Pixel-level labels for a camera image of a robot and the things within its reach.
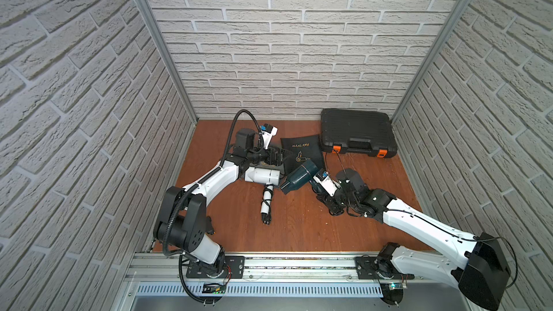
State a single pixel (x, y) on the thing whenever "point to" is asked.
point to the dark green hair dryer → (301, 176)
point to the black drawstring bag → (304, 147)
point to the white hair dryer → (268, 178)
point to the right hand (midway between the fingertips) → (323, 192)
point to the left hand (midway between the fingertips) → (288, 149)
